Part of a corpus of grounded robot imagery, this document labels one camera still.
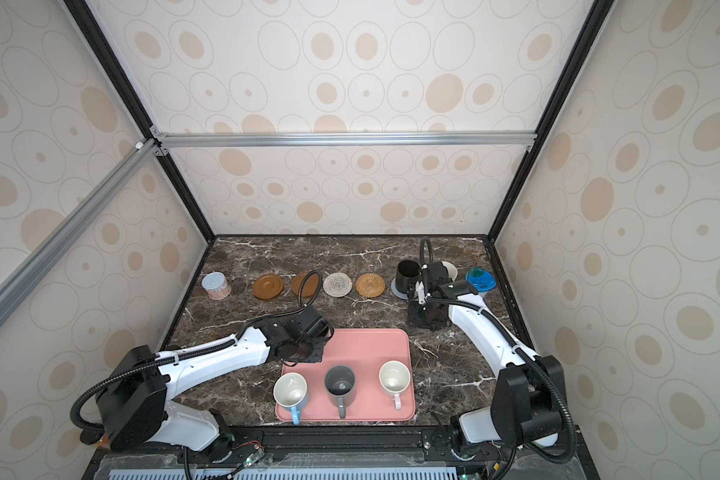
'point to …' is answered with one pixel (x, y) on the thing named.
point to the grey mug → (341, 385)
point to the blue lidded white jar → (481, 280)
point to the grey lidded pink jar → (216, 285)
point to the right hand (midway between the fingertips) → (415, 320)
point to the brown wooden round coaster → (267, 287)
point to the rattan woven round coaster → (370, 285)
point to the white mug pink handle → (394, 378)
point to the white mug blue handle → (291, 390)
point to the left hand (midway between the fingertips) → (326, 349)
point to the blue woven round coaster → (396, 292)
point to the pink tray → (364, 351)
